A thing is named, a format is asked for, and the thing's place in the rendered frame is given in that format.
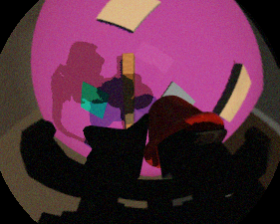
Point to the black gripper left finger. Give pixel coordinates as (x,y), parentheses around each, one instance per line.
(114,139)

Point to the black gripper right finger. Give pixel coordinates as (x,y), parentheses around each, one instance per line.
(173,149)

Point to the tan flat square tile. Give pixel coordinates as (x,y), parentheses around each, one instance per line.
(127,13)

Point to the tan flat square pad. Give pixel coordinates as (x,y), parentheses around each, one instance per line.
(235,94)

